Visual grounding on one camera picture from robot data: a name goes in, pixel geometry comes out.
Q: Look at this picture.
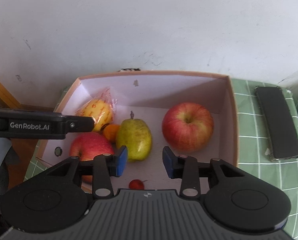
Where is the yellow fruit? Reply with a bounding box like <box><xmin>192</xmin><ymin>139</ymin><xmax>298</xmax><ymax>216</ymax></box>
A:
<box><xmin>75</xmin><ymin>87</ymin><xmax>118</xmax><ymax>132</ymax></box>

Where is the green pear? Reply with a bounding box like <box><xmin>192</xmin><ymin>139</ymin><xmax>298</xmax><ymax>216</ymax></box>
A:
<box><xmin>115</xmin><ymin>111</ymin><xmax>153</xmax><ymax>162</ymax></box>

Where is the black smartphone clear case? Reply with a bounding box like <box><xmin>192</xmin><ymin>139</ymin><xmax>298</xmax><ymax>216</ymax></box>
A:
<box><xmin>254</xmin><ymin>86</ymin><xmax>298</xmax><ymax>160</ymax></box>

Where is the pink cardboard box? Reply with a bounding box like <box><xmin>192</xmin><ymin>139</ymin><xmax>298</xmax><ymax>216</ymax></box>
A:
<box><xmin>35</xmin><ymin>70</ymin><xmax>239</xmax><ymax>194</ymax></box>

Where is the cherry tomato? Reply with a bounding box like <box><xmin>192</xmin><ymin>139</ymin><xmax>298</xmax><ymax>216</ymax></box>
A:
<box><xmin>128</xmin><ymin>179</ymin><xmax>146</xmax><ymax>190</ymax></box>

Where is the wooden furniture piece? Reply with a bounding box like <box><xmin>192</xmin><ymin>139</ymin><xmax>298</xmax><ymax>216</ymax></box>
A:
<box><xmin>0</xmin><ymin>83</ymin><xmax>54</xmax><ymax>112</ymax></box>

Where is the green checked tablecloth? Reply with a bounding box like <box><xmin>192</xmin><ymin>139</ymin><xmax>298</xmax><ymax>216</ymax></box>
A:
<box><xmin>24</xmin><ymin>77</ymin><xmax>298</xmax><ymax>239</ymax></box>

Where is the large red apple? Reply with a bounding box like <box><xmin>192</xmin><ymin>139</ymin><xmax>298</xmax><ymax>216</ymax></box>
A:
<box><xmin>161</xmin><ymin>102</ymin><xmax>214</xmax><ymax>153</ymax></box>

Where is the small orange mandarin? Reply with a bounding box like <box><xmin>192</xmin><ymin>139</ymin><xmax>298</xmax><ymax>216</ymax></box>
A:
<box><xmin>102</xmin><ymin>124</ymin><xmax>120</xmax><ymax>144</ymax></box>

